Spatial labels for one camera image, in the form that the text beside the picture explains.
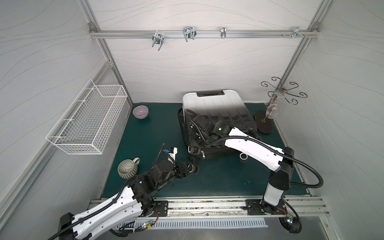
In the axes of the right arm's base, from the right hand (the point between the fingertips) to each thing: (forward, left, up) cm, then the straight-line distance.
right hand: (189, 143), depth 74 cm
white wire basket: (+1, +48, +10) cm, 49 cm away
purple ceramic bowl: (+35, +41, -17) cm, 56 cm away
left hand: (-9, 0, -7) cm, 11 cm away
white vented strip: (-31, -1, -21) cm, 38 cm away
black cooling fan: (-29, -52, -25) cm, 64 cm away
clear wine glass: (+27, -49, -4) cm, 56 cm away
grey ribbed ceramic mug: (-7, +37, -20) cm, 43 cm away
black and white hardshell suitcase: (+26, -14, +1) cm, 30 cm away
